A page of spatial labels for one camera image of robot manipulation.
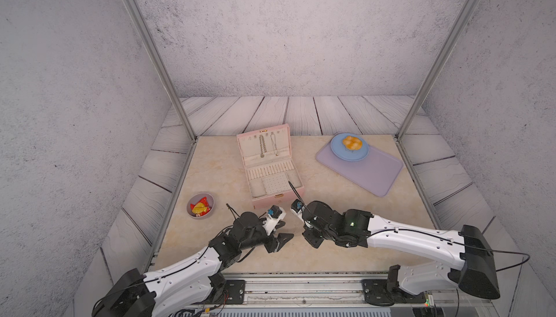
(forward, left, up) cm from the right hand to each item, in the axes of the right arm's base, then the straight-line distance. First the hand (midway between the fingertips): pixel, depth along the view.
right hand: (306, 228), depth 75 cm
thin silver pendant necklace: (+37, +12, +3) cm, 39 cm away
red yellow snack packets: (+12, +42, -8) cm, 44 cm away
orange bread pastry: (+50, -27, -11) cm, 58 cm away
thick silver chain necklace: (+36, +17, +5) cm, 41 cm away
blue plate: (+46, -21, -14) cm, 53 cm away
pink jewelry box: (+34, +16, -2) cm, 38 cm away
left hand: (0, +5, -3) cm, 6 cm away
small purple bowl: (+16, +45, -7) cm, 49 cm away
